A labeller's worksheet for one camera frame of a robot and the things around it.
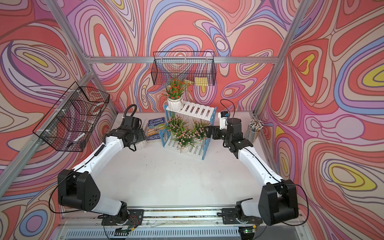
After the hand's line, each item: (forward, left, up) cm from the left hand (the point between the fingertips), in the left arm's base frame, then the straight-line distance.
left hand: (139, 136), depth 87 cm
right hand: (0, -43, +5) cm, 43 cm away
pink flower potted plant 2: (+3, -36, +1) cm, 36 cm away
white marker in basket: (-7, +25, +10) cm, 28 cm away
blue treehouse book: (+18, -3, -12) cm, 22 cm away
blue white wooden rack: (+9, -31, +12) cm, 35 cm away
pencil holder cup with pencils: (+6, -70, +3) cm, 70 cm away
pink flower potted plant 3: (-2, -26, 0) cm, 26 cm away
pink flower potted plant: (+8, -22, +2) cm, 23 cm away
